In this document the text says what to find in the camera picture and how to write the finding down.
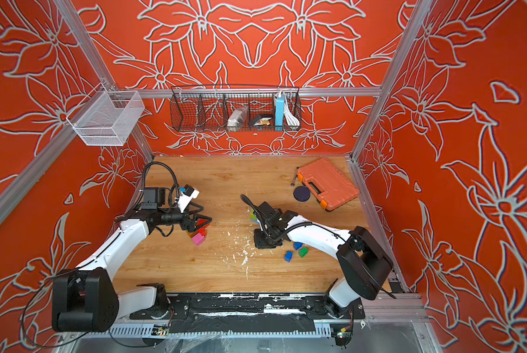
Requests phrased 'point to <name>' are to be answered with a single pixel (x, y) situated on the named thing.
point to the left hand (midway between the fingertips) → (205, 212)
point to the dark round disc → (302, 193)
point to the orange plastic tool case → (330, 185)
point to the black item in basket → (263, 120)
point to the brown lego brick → (191, 234)
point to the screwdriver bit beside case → (293, 184)
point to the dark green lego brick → (303, 251)
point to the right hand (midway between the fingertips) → (252, 246)
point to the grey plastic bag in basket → (237, 119)
